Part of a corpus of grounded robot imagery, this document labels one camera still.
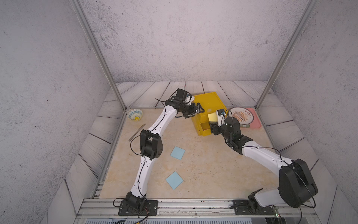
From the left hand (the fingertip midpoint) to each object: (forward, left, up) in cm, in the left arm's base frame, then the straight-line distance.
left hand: (202, 112), depth 91 cm
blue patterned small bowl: (+17, +51, -18) cm, 57 cm away
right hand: (-7, -7, +1) cm, 10 cm away
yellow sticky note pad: (-7, -5, +3) cm, 9 cm away
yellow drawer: (-9, -1, -6) cm, 11 cm away
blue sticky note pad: (-17, +17, -20) cm, 31 cm away
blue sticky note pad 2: (-35, +18, -21) cm, 44 cm away
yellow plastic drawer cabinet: (+6, -7, +2) cm, 9 cm away
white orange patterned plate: (+13, -37, -19) cm, 44 cm away
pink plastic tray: (+7, -45, -20) cm, 49 cm away
